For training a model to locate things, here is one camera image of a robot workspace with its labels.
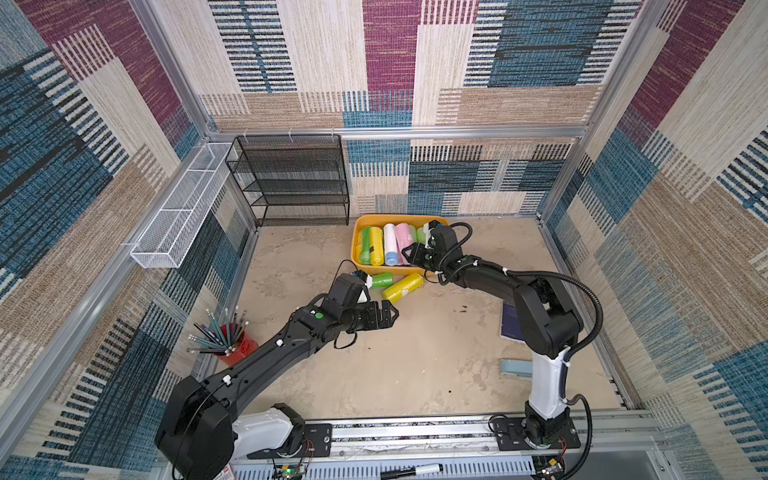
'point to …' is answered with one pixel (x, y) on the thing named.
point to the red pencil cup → (229, 341)
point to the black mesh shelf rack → (290, 170)
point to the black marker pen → (409, 471)
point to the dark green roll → (365, 253)
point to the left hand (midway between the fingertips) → (388, 315)
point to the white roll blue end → (391, 256)
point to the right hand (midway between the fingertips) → (410, 254)
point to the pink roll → (403, 240)
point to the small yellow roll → (376, 240)
